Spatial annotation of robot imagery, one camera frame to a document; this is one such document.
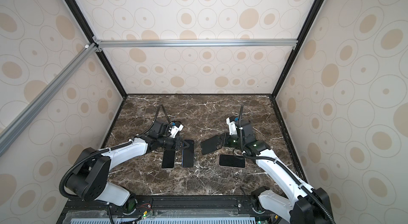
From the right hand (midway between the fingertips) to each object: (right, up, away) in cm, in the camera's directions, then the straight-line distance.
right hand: (219, 136), depth 80 cm
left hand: (-14, -4, +2) cm, 15 cm away
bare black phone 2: (-27, -14, +7) cm, 31 cm away
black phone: (-3, -4, +2) cm, 6 cm away
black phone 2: (+8, -15, +8) cm, 19 cm away
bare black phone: (-17, -11, +5) cm, 21 cm away
